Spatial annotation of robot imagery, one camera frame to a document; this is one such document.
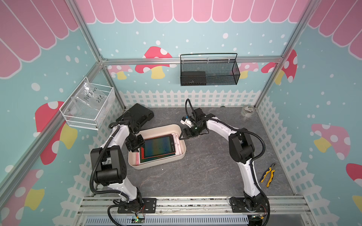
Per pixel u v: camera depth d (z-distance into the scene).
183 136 0.91
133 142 0.76
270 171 0.85
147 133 1.02
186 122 0.89
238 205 0.74
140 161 0.88
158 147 0.95
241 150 0.57
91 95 0.73
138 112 1.15
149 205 0.74
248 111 1.16
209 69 0.94
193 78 0.87
